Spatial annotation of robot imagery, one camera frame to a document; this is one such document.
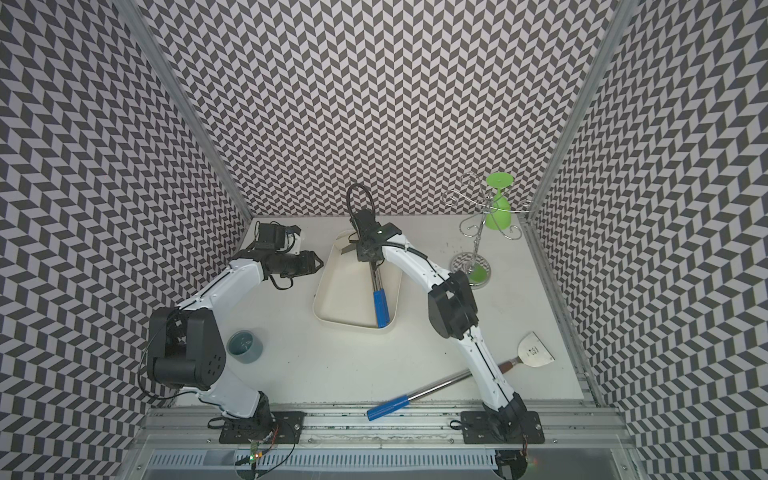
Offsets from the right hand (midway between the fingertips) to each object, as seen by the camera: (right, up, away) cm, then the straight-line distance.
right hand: (370, 254), depth 97 cm
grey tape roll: (-32, -24, -18) cm, 44 cm away
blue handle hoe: (+6, -38, -21) cm, 44 cm away
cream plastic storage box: (-9, -14, 0) cm, 16 cm away
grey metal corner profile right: (+63, +12, +23) cm, 68 cm away
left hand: (-16, -3, -6) cm, 18 cm away
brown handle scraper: (+47, -27, -12) cm, 56 cm away
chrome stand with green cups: (+34, +16, -16) cm, 41 cm away
